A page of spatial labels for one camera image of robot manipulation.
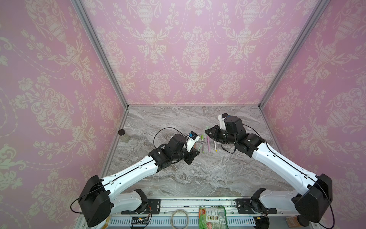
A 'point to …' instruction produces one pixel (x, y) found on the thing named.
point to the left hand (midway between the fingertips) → (199, 153)
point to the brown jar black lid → (297, 221)
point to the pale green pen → (200, 147)
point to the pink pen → (208, 143)
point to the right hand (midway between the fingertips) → (205, 131)
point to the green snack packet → (213, 217)
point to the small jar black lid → (121, 132)
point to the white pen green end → (202, 148)
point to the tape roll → (105, 224)
